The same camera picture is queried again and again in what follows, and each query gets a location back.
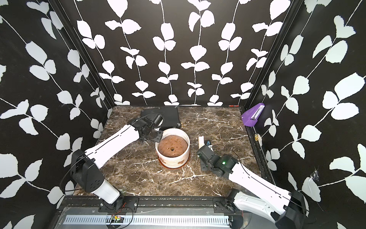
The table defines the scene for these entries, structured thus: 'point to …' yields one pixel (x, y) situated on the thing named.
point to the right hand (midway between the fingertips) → (203, 158)
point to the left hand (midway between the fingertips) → (159, 134)
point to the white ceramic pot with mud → (173, 150)
